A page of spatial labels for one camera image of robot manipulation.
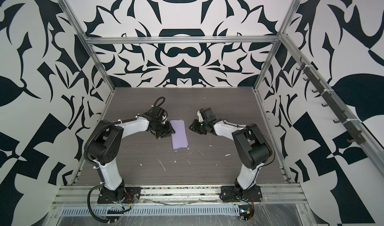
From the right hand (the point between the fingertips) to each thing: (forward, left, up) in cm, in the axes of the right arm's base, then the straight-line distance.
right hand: (190, 126), depth 92 cm
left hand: (-1, +10, -2) cm, 10 cm away
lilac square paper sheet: (-5, +7, -5) cm, 10 cm away
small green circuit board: (-43, -26, -8) cm, 50 cm away
